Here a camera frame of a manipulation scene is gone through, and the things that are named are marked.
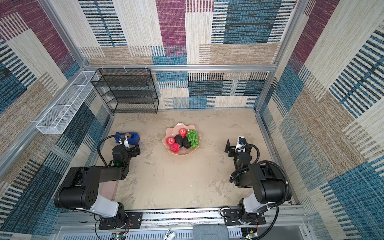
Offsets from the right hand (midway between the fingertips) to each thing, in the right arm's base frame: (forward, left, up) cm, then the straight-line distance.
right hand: (236, 141), depth 90 cm
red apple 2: (+4, +40, -3) cm, 40 cm away
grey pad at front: (-43, +19, -7) cm, 48 cm away
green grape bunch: (+5, +26, -1) cm, 26 cm away
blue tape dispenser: (+8, +65, -5) cm, 66 cm away
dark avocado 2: (+2, +30, -5) cm, 30 cm away
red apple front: (-1, +36, -3) cm, 37 cm away
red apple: (+10, +32, -4) cm, 34 cm away
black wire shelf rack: (+42, +72, +7) cm, 84 cm away
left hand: (+3, +65, -1) cm, 65 cm away
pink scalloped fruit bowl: (+13, +39, -6) cm, 42 cm away
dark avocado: (+5, +35, -5) cm, 35 cm away
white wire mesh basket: (0, +89, +24) cm, 92 cm away
